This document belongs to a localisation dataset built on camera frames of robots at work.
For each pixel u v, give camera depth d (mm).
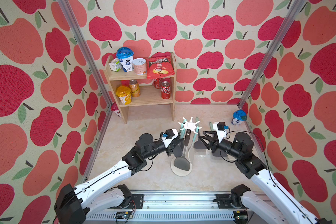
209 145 630
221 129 586
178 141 649
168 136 539
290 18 732
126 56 737
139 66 748
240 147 540
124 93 858
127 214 713
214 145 604
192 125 584
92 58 925
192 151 885
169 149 585
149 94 988
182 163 768
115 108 1040
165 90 884
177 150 703
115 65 773
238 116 1012
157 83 983
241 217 718
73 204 392
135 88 903
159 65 782
